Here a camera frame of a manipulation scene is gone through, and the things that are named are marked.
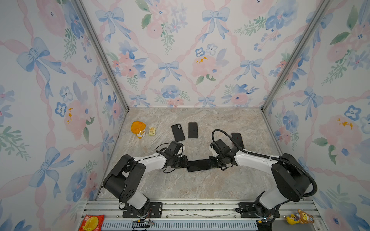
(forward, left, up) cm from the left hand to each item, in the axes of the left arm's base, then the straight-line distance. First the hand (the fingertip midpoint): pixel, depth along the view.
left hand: (189, 163), depth 88 cm
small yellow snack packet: (+24, +27, 0) cm, 36 cm away
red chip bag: (-30, +47, 0) cm, 56 cm away
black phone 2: (-1, -5, 0) cm, 6 cm away
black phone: (+27, -3, -2) cm, 27 cm away
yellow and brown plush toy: (-27, -54, +1) cm, 61 cm away
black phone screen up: (+20, -34, -1) cm, 40 cm away
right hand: (0, -11, 0) cm, 11 cm away
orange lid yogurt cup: (+21, +34, +8) cm, 41 cm away
